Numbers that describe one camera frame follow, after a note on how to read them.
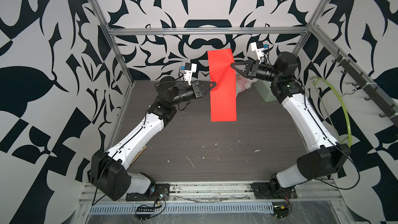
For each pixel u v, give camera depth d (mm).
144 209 727
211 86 626
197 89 567
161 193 729
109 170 389
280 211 715
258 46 595
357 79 627
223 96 629
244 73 606
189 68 603
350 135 639
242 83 1081
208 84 614
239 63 626
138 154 470
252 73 566
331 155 407
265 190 740
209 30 916
